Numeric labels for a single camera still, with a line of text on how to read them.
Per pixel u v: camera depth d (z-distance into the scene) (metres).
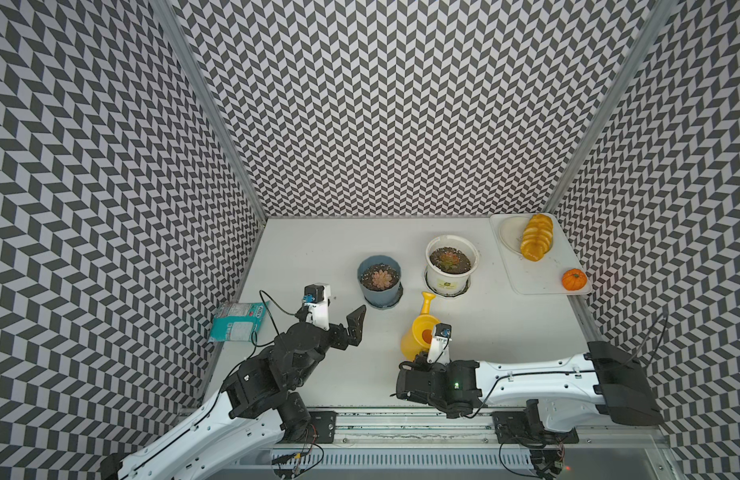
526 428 0.66
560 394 0.44
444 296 0.97
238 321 0.90
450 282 0.91
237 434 0.57
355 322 0.58
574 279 0.94
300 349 0.46
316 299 0.55
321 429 0.73
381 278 0.91
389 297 0.93
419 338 0.75
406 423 0.75
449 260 0.94
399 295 0.95
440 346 0.66
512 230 1.12
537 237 1.04
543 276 1.00
